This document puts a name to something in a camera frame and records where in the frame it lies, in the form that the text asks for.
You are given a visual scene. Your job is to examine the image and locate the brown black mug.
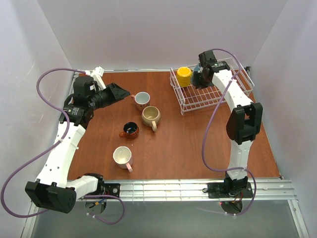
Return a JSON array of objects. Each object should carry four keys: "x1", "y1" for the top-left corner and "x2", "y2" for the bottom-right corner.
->
[{"x1": 119, "y1": 122, "x2": 139, "y2": 139}]

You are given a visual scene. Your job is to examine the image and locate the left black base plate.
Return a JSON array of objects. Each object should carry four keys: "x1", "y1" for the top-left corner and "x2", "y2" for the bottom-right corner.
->
[{"x1": 101, "y1": 183, "x2": 121, "y2": 197}]

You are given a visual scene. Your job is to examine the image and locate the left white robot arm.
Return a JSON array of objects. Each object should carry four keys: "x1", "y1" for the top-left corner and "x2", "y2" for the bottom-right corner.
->
[{"x1": 25, "y1": 76, "x2": 130, "y2": 213}]

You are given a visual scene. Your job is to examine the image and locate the aluminium frame rail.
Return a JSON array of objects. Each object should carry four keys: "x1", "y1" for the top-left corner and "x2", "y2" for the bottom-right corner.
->
[{"x1": 32, "y1": 178, "x2": 298, "y2": 202}]

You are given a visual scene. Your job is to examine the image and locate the purple cable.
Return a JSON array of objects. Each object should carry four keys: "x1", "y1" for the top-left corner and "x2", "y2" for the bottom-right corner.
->
[
  {"x1": 0, "y1": 68, "x2": 126, "y2": 225},
  {"x1": 198, "y1": 48, "x2": 257, "y2": 216}
]

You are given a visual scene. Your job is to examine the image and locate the blue mug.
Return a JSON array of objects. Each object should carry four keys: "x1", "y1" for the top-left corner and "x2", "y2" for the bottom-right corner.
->
[{"x1": 191, "y1": 63, "x2": 202, "y2": 88}]

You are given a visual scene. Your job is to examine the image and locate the beige round mug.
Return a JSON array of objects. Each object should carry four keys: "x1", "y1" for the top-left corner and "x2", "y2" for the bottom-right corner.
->
[{"x1": 142, "y1": 106, "x2": 161, "y2": 132}]

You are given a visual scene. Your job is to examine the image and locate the white mug brown dots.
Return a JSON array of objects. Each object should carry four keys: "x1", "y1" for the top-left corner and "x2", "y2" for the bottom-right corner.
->
[{"x1": 131, "y1": 92, "x2": 151, "y2": 112}]

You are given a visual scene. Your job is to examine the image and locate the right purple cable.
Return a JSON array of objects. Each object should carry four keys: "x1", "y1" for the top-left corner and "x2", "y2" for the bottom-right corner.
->
[{"x1": 198, "y1": 48, "x2": 257, "y2": 216}]

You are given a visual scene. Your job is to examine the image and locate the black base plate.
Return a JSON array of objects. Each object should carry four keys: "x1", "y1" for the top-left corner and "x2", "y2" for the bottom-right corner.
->
[
  {"x1": 202, "y1": 182, "x2": 254, "y2": 198},
  {"x1": 101, "y1": 183, "x2": 121, "y2": 197}
]

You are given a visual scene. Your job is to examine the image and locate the white wire dish rack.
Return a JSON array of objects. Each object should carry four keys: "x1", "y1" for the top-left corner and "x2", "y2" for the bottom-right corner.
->
[{"x1": 170, "y1": 57, "x2": 255, "y2": 115}]

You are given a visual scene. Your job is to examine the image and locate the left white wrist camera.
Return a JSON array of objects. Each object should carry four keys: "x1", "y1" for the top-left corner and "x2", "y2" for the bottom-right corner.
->
[{"x1": 84, "y1": 66, "x2": 106, "y2": 90}]

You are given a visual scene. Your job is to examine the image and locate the white mug pink handle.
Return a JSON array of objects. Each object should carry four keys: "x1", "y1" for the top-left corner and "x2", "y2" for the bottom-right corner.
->
[{"x1": 112, "y1": 146, "x2": 133, "y2": 173}]

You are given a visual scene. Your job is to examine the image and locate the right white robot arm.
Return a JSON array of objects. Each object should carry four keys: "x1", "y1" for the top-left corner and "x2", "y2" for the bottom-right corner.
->
[{"x1": 192, "y1": 50, "x2": 263, "y2": 198}]

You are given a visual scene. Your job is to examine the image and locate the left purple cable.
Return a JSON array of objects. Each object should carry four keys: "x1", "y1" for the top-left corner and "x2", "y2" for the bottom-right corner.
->
[{"x1": 0, "y1": 68, "x2": 126, "y2": 225}]

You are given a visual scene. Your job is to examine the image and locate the yellow textured cup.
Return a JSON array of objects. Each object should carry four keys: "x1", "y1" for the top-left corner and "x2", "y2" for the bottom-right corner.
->
[{"x1": 176, "y1": 67, "x2": 192, "y2": 87}]

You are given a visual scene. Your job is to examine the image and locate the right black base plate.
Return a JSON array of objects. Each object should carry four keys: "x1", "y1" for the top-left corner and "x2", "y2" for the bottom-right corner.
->
[{"x1": 202, "y1": 182, "x2": 254, "y2": 198}]

